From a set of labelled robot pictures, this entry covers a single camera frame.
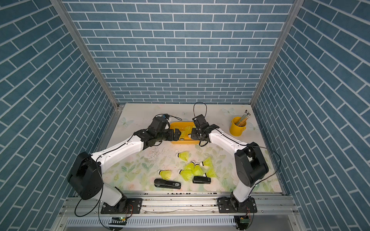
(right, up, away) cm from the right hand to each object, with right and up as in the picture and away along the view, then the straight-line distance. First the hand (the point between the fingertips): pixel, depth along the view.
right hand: (195, 135), depth 91 cm
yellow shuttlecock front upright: (+1, -21, -6) cm, 22 cm away
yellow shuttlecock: (-7, -13, -1) cm, 15 cm away
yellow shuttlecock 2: (-7, +2, +9) cm, 11 cm away
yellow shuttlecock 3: (+8, -16, -5) cm, 19 cm away
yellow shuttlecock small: (-3, -18, -6) cm, 19 cm away
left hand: (-10, +2, -6) cm, 12 cm away
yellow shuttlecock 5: (-5, -22, -7) cm, 24 cm away
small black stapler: (+4, -26, -7) cm, 27 cm away
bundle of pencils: (+33, +11, +3) cm, 34 cm away
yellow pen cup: (+28, +2, +5) cm, 29 cm away
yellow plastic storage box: (-4, -4, +8) cm, 10 cm away
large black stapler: (-18, -25, -14) cm, 33 cm away
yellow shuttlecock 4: (-17, -22, -9) cm, 29 cm away
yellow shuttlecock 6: (+9, -21, -10) cm, 25 cm away
